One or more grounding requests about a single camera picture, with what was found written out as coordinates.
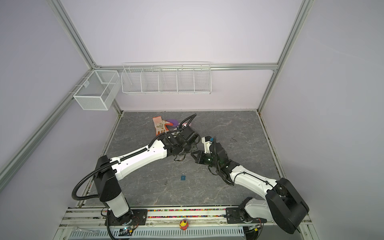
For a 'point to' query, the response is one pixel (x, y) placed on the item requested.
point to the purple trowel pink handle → (175, 123)
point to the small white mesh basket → (99, 91)
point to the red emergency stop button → (183, 224)
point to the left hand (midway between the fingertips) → (194, 148)
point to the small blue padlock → (183, 177)
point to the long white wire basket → (166, 78)
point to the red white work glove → (160, 125)
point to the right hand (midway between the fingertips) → (190, 155)
